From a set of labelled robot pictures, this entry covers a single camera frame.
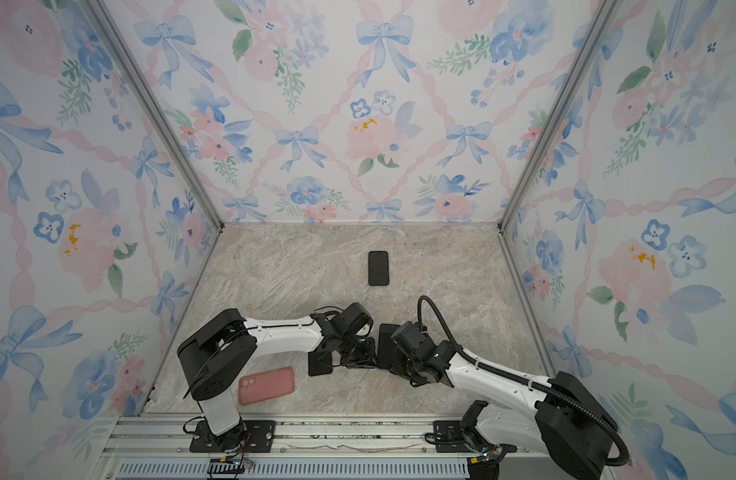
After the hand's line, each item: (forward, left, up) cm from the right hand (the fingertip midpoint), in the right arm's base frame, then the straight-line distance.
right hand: (390, 365), depth 83 cm
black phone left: (+1, +20, -2) cm, 20 cm away
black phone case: (+35, +4, -2) cm, 35 cm away
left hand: (0, +2, +1) cm, 2 cm away
